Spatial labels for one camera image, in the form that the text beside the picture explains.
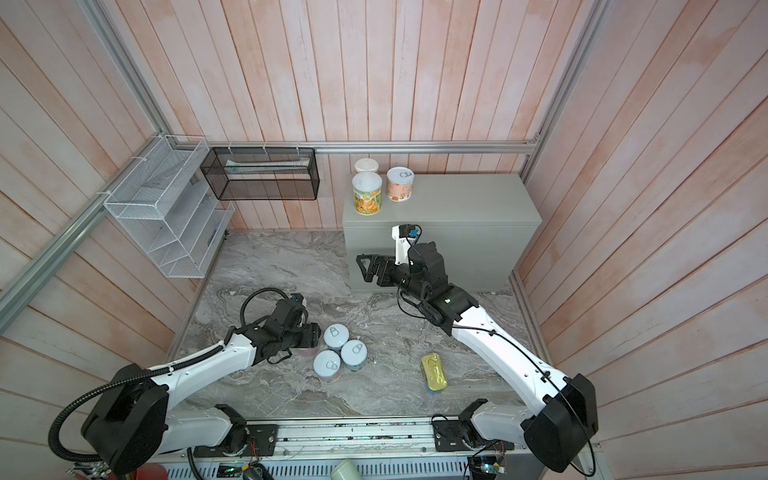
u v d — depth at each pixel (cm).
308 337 79
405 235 63
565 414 38
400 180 78
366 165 78
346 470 63
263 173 90
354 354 82
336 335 86
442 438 73
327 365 81
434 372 29
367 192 71
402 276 65
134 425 40
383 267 62
